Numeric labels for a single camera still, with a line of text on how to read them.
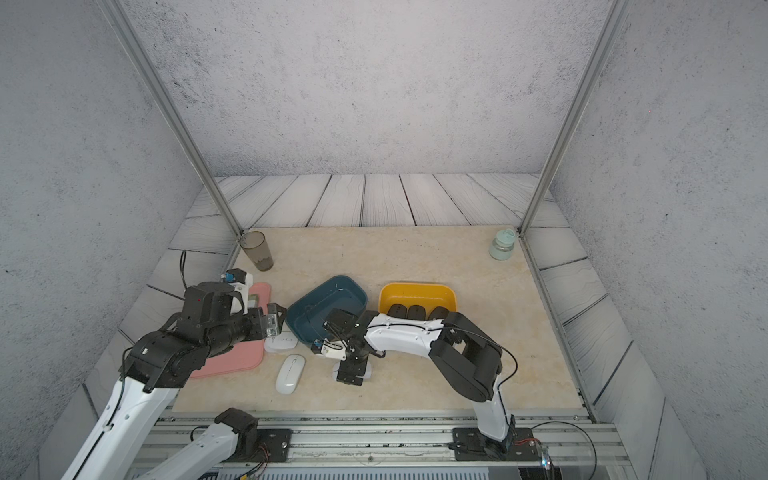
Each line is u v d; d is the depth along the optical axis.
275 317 0.61
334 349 0.74
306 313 0.97
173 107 0.87
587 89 0.82
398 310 0.96
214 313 0.49
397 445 0.74
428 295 1.01
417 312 0.94
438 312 0.96
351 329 0.64
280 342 0.89
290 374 0.83
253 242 1.07
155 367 0.42
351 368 0.75
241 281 0.60
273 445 0.73
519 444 0.72
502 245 1.07
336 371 0.84
